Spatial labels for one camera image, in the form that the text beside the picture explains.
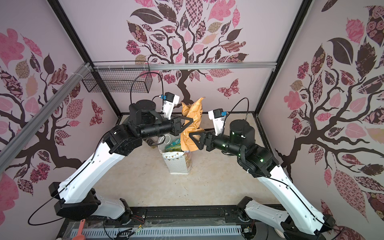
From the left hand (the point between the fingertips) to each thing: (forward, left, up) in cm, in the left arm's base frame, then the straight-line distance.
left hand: (192, 123), depth 56 cm
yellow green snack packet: (+8, +10, -29) cm, 32 cm away
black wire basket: (+49, +39, -10) cm, 63 cm away
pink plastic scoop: (-33, +52, -43) cm, 75 cm away
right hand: (-3, -1, -2) cm, 4 cm away
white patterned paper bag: (-3, +7, -26) cm, 28 cm away
